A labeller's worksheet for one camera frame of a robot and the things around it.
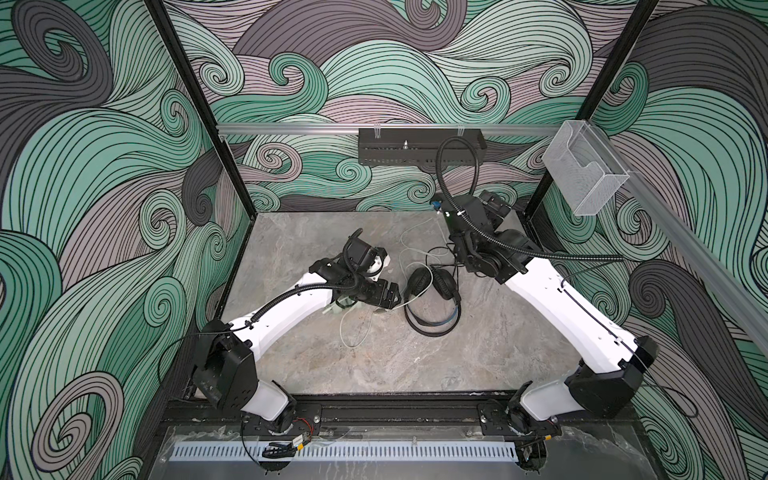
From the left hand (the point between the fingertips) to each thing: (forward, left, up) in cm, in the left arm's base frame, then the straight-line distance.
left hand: (389, 295), depth 79 cm
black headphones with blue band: (+9, -11, -7) cm, 16 cm away
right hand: (+10, -22, +24) cm, 34 cm away
